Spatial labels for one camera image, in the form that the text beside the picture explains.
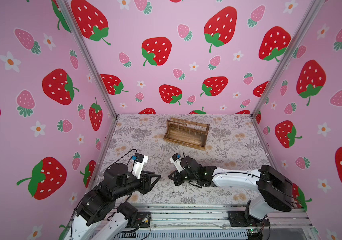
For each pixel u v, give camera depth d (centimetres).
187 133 110
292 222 74
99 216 42
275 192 44
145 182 53
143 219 72
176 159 73
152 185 58
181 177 71
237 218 74
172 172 75
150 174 64
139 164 56
